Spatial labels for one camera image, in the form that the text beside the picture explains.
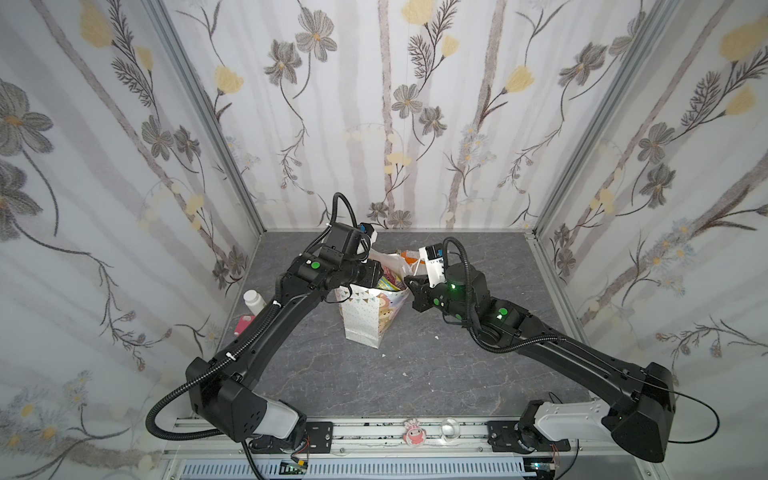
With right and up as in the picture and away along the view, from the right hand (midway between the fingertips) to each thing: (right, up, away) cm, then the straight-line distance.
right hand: (402, 273), depth 68 cm
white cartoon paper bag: (-9, -11, +8) cm, 16 cm away
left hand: (-7, +2, +8) cm, 11 cm away
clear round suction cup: (+13, -41, +8) cm, 44 cm away
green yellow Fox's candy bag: (-3, -3, +8) cm, 9 cm away
